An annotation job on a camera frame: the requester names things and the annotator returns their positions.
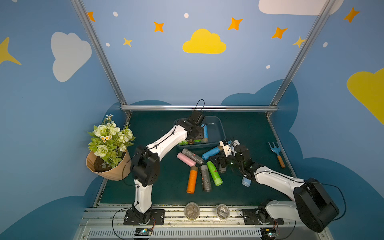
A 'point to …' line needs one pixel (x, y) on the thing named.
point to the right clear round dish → (223, 211)
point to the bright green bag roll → (216, 178)
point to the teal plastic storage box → (216, 126)
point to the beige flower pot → (118, 172)
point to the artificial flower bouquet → (109, 143)
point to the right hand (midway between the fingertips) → (217, 153)
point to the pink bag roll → (186, 159)
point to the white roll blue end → (246, 181)
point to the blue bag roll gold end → (205, 139)
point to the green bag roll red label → (198, 140)
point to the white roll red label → (235, 143)
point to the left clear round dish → (192, 211)
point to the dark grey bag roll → (192, 156)
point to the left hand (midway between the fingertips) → (201, 133)
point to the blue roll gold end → (211, 152)
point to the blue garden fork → (276, 149)
